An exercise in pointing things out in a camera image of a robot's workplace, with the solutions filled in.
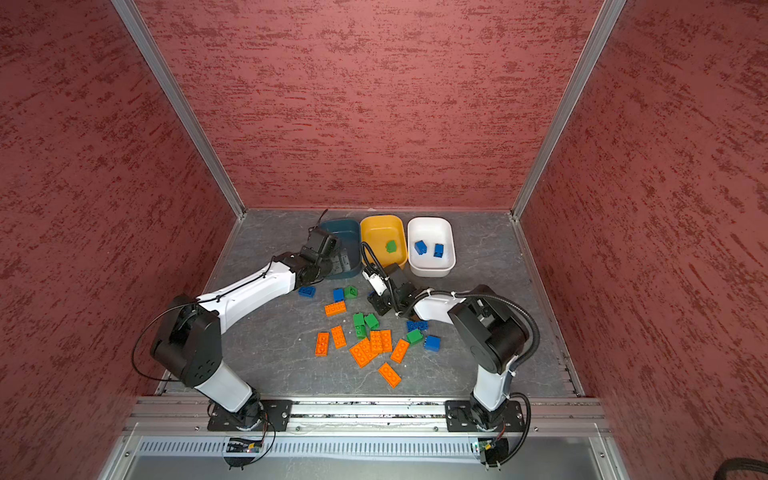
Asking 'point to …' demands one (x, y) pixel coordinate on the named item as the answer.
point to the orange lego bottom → (390, 375)
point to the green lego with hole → (350, 292)
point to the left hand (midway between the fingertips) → (335, 267)
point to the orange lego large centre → (362, 353)
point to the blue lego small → (438, 250)
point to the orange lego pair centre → (381, 341)
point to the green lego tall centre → (359, 325)
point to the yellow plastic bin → (385, 235)
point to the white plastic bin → (431, 250)
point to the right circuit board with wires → (493, 451)
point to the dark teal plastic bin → (348, 233)
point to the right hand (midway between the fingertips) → (372, 300)
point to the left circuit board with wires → (241, 452)
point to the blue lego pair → (420, 247)
